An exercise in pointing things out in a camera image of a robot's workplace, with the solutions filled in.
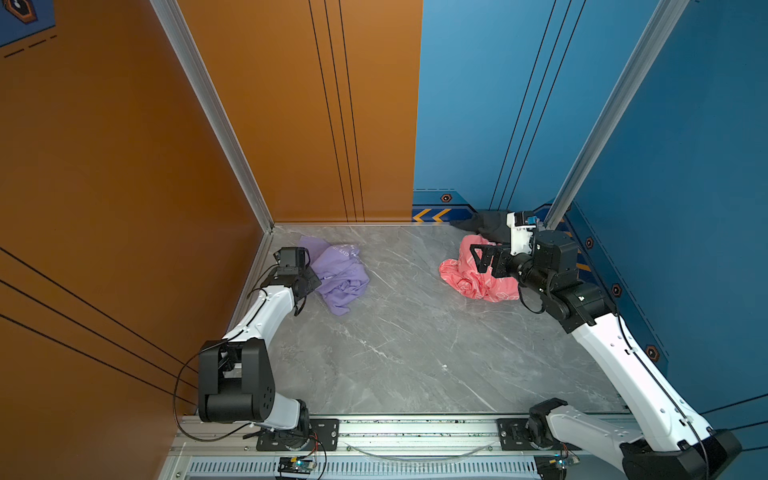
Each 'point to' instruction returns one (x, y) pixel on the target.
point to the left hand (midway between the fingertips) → (310, 276)
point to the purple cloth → (342, 270)
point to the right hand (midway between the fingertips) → (484, 245)
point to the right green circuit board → (551, 467)
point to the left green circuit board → (299, 465)
